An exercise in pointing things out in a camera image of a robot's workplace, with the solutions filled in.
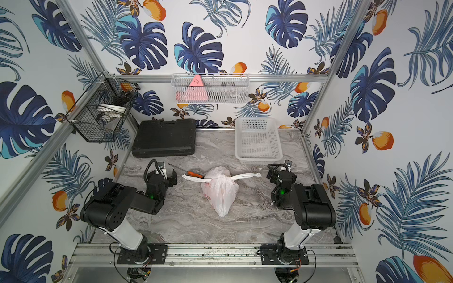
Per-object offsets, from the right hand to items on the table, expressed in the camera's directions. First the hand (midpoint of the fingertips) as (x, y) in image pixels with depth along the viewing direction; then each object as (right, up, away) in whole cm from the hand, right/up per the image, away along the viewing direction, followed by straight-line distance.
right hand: (283, 169), depth 95 cm
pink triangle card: (-46, +40, -5) cm, 62 cm away
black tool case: (-70, +18, +16) cm, 74 cm away
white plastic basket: (-11, +16, +19) cm, 27 cm away
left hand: (-64, 0, -2) cm, 64 cm away
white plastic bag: (-34, -7, -14) cm, 37 cm away
